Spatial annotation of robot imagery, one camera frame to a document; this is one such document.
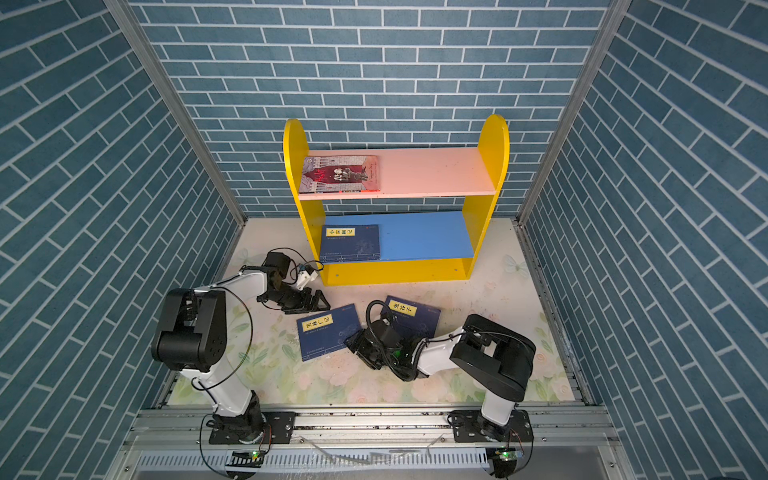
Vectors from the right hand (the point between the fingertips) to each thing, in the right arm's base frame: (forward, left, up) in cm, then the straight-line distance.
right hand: (343, 344), depth 84 cm
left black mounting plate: (-21, +13, -4) cm, 25 cm away
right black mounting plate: (-17, -34, -4) cm, 38 cm away
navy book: (+29, 0, +12) cm, 31 cm away
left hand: (+12, +11, -1) cm, 16 cm away
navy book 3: (+10, -19, -3) cm, 22 cm away
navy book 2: (+5, +6, -3) cm, 8 cm away
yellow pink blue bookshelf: (+58, -8, -4) cm, 59 cm away
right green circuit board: (-23, -44, -7) cm, 50 cm away
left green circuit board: (-28, +19, -7) cm, 34 cm away
